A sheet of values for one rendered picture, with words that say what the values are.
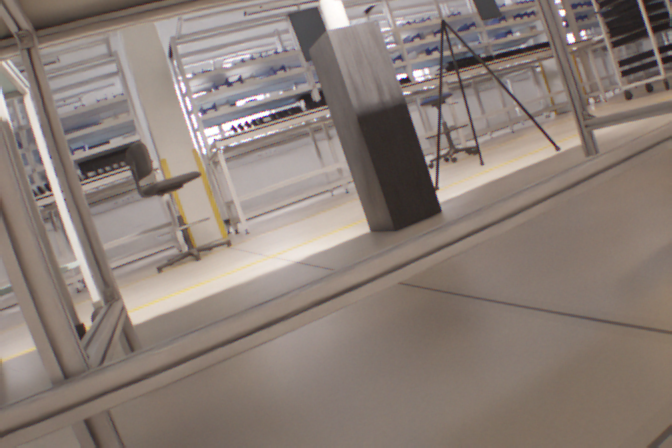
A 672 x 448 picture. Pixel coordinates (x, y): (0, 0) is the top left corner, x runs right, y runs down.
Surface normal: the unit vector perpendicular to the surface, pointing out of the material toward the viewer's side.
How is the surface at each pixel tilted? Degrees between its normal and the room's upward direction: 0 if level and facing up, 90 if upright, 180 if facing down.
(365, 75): 90
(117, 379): 90
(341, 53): 90
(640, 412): 0
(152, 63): 90
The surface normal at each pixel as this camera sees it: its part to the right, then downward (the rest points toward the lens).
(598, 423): -0.32, -0.94
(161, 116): 0.37, -0.05
